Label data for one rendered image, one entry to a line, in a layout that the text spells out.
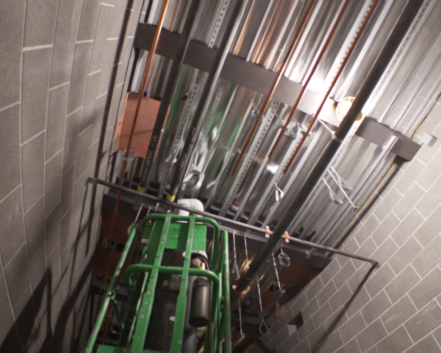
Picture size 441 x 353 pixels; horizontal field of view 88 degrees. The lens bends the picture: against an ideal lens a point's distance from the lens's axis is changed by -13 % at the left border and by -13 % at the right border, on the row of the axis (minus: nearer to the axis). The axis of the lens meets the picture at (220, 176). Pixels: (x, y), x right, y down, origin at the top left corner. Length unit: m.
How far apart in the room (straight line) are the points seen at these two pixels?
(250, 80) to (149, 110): 1.05
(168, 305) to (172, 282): 0.16
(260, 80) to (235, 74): 0.23
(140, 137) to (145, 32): 1.08
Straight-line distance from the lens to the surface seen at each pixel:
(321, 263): 3.91
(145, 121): 2.81
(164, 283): 1.61
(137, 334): 1.35
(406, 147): 3.27
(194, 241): 1.76
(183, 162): 2.30
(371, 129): 2.94
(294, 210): 2.28
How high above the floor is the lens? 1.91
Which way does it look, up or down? 60 degrees up
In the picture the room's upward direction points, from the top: straight up
